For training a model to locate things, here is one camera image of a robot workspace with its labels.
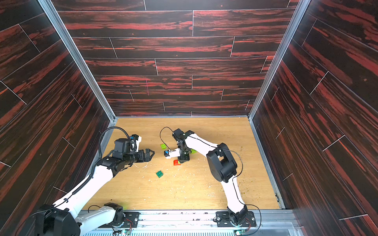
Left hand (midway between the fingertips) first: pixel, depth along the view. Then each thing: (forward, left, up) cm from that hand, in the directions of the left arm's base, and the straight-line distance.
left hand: (149, 152), depth 83 cm
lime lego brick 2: (-8, -25, +15) cm, 30 cm away
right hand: (+6, -21, -13) cm, 25 cm away
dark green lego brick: (-7, -5, -13) cm, 16 cm away
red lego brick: (+1, -14, -13) cm, 19 cm away
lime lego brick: (+13, -5, -13) cm, 19 cm away
